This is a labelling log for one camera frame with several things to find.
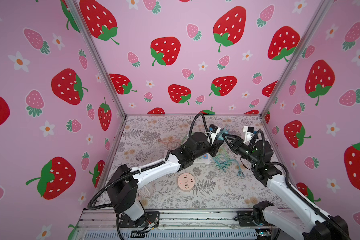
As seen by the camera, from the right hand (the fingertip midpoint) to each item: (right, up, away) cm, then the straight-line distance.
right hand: (222, 137), depth 72 cm
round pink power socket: (-18, -26, +12) cm, 34 cm away
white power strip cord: (-40, -31, +12) cm, 52 cm away
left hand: (0, -1, +1) cm, 2 cm away
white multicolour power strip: (-5, -15, +22) cm, 27 cm away
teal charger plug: (-1, 0, +1) cm, 1 cm away
